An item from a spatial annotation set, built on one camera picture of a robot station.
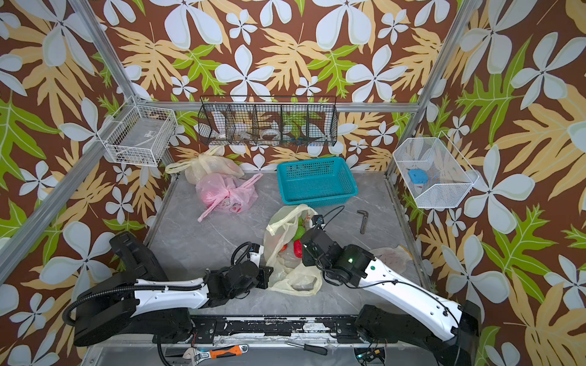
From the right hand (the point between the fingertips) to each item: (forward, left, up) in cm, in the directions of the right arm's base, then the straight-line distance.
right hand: (304, 247), depth 75 cm
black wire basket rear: (+53, +15, +14) cm, 57 cm away
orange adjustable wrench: (-29, +33, -16) cm, 47 cm away
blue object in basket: (+25, -43, +8) cm, 51 cm away
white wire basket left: (+39, +64, +17) cm, 77 cm away
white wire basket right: (+25, -50, +9) cm, 57 cm away
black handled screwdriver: (-27, -5, -17) cm, 32 cm away
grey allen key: (+21, -29, -17) cm, 40 cm away
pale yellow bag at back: (+45, +42, -2) cm, 62 cm away
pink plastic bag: (+29, +34, -7) cm, 46 cm away
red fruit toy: (+6, +7, -12) cm, 15 cm away
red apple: (+6, +2, -12) cm, 14 cm away
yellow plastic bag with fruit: (+6, +8, -4) cm, 11 cm away
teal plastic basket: (+46, -9, -17) cm, 49 cm away
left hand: (-3, +10, -12) cm, 15 cm away
